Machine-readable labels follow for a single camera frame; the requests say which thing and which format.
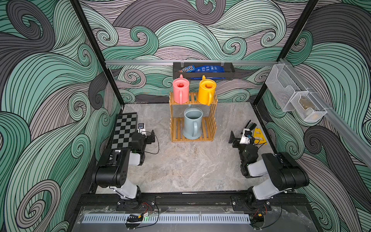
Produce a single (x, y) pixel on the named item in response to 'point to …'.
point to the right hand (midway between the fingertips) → (241, 132)
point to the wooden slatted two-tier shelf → (209, 123)
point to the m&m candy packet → (191, 68)
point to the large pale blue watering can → (192, 123)
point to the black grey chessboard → (126, 125)
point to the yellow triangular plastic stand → (259, 138)
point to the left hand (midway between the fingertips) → (145, 129)
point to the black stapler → (250, 125)
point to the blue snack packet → (209, 68)
